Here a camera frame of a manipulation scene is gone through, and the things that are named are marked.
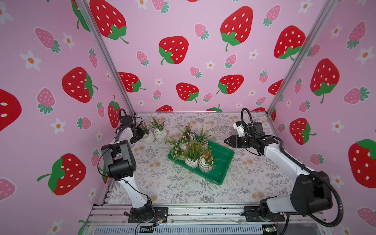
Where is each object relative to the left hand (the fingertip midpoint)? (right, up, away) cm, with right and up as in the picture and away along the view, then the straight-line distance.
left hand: (142, 134), depth 100 cm
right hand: (+54, -3, -16) cm, 57 cm away
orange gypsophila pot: (+43, -15, -16) cm, 48 cm away
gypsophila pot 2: (+12, +2, +1) cm, 12 cm away
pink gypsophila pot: (+32, +1, -9) cm, 33 cm away
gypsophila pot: (+4, +3, -5) cm, 7 cm away
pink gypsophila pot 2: (+26, -9, -18) cm, 33 cm away
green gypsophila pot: (+43, -2, -2) cm, 43 cm away
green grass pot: (+35, -9, -18) cm, 41 cm away
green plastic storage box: (+55, -14, -4) cm, 57 cm away
